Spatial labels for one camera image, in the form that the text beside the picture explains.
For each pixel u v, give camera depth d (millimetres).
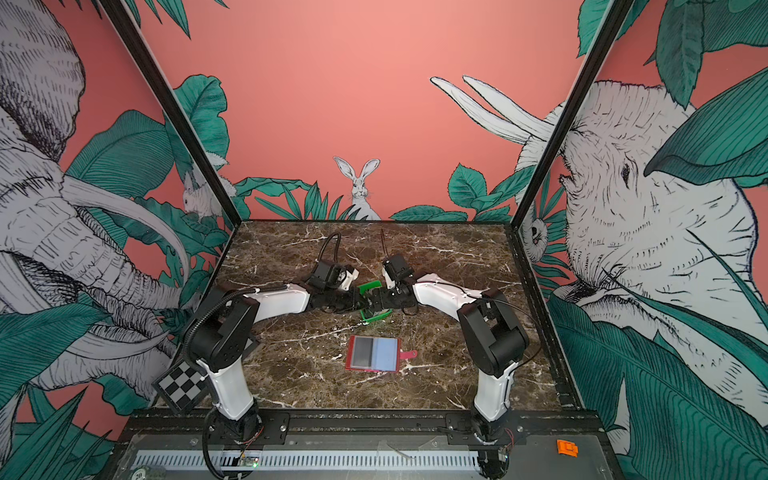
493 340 486
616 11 687
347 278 818
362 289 875
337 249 1110
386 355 867
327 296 760
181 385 779
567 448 700
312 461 701
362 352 860
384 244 1174
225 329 491
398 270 750
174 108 859
